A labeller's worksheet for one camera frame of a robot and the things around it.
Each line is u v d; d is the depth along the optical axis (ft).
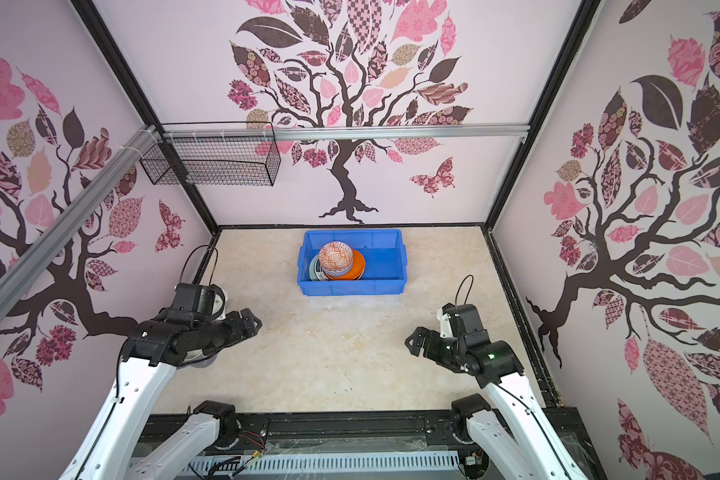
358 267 3.32
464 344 1.83
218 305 1.94
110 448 1.26
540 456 1.36
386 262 3.49
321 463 2.29
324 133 3.09
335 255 3.29
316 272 3.31
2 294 1.67
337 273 3.12
